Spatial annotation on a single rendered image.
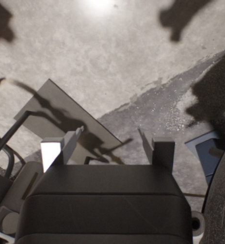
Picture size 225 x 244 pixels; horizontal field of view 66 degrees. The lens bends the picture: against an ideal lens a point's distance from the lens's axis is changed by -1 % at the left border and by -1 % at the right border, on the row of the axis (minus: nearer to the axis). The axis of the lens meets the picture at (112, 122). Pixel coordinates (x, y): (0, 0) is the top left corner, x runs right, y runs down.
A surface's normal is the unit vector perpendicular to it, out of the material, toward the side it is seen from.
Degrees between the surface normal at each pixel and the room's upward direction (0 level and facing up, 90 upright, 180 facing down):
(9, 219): 90
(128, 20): 0
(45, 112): 0
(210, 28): 0
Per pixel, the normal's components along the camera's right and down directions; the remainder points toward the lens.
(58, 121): -0.12, 0.62
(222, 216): -0.76, -0.59
